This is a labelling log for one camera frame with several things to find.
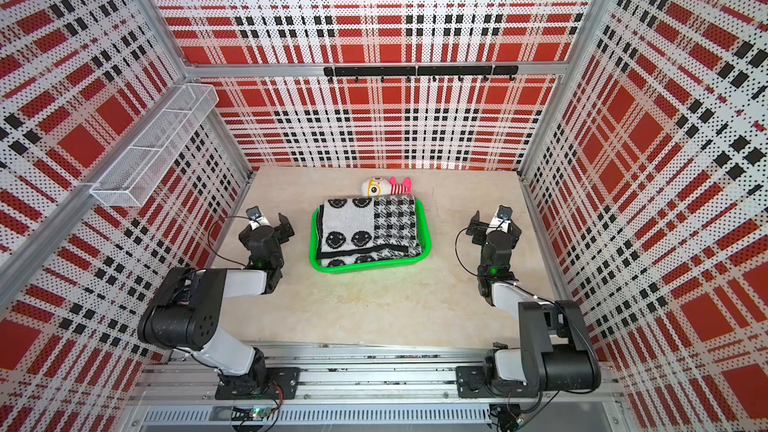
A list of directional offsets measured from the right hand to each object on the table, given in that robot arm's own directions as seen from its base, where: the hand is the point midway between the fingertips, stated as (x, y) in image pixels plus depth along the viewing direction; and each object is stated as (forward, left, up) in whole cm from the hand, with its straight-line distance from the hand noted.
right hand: (496, 213), depth 88 cm
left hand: (+2, +69, -4) cm, 70 cm away
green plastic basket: (-4, +21, -8) cm, 23 cm away
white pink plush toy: (+19, +37, -9) cm, 43 cm away
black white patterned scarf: (-2, +40, -5) cm, 40 cm away
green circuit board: (-47, +62, -14) cm, 79 cm away
